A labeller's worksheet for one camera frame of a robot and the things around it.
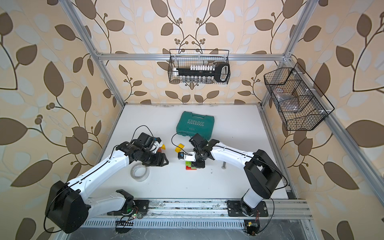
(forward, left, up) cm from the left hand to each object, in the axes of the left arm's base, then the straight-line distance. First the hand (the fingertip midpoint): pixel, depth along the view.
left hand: (162, 160), depth 80 cm
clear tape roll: (-3, +15, -11) cm, 19 cm away
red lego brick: (-1, -14, -9) cm, 17 cm away
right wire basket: (+19, -71, +24) cm, 77 cm away
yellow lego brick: (+12, -7, -10) cm, 17 cm away
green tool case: (+30, -13, -6) cm, 33 cm away
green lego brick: (0, -14, -4) cm, 14 cm away
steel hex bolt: (+1, -35, -10) cm, 37 cm away
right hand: (+4, -17, -6) cm, 18 cm away
